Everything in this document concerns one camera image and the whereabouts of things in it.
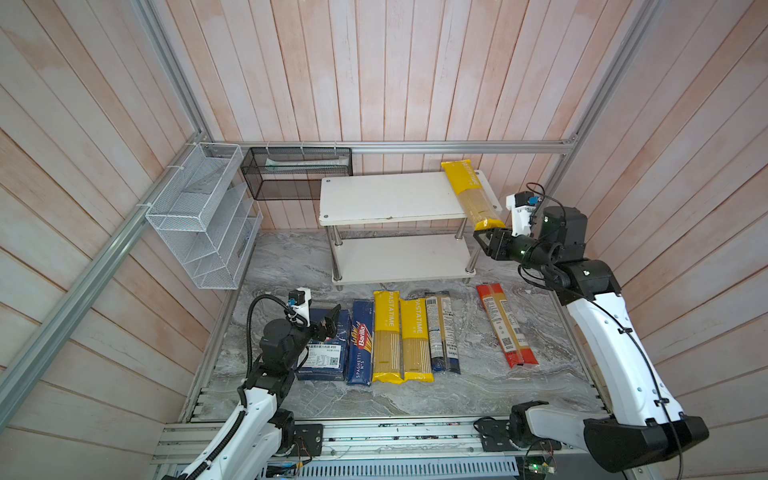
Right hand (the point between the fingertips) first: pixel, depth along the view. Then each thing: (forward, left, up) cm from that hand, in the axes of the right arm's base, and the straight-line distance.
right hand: (479, 232), depth 69 cm
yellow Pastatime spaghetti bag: (-12, +22, -34) cm, 42 cm away
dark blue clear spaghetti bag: (-10, +5, -35) cm, 36 cm away
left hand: (-9, +38, -20) cm, 45 cm away
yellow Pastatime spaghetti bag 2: (-15, +13, -33) cm, 39 cm away
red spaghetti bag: (-7, -15, -35) cm, 39 cm away
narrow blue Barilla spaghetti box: (-14, +29, -32) cm, 46 cm away
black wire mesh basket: (+39, +56, -10) cm, 69 cm away
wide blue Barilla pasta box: (-21, +38, -29) cm, 53 cm away
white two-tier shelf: (+42, +19, -40) cm, 61 cm away
